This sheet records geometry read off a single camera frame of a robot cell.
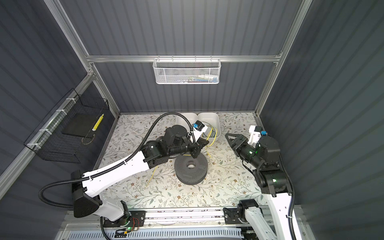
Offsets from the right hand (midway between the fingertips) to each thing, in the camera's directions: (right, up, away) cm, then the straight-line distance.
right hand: (228, 138), depth 63 cm
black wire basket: (-78, -2, +1) cm, 78 cm away
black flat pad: (-72, +6, +12) cm, 73 cm away
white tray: (-1, +10, +53) cm, 54 cm away
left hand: (-8, -2, +3) cm, 9 cm away
